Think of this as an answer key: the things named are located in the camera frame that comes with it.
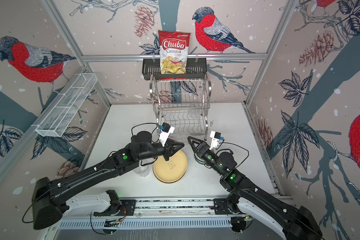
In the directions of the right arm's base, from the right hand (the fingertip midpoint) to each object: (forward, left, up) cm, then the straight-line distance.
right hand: (186, 144), depth 68 cm
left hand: (-3, +1, +3) cm, 5 cm away
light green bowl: (+1, -7, -17) cm, 19 cm away
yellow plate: (-4, +10, -24) cm, 26 cm away
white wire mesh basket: (+18, +65, +7) cm, 68 cm away
